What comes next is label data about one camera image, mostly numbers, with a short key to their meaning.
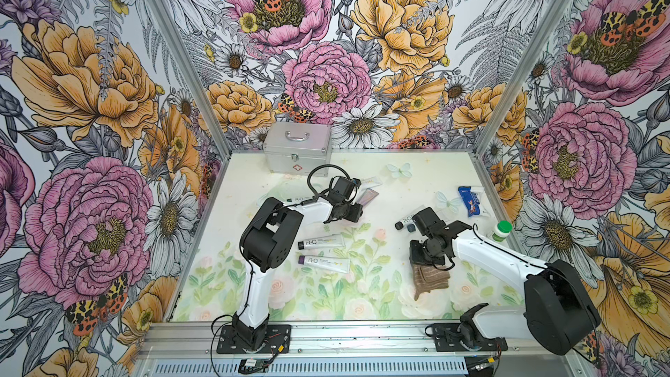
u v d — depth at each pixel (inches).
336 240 36.8
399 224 37.9
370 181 43.8
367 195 41.6
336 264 34.3
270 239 21.2
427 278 32.5
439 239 25.0
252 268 22.1
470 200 40.1
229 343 28.7
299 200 24.6
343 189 32.0
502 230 34.0
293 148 41.1
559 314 16.5
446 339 29.1
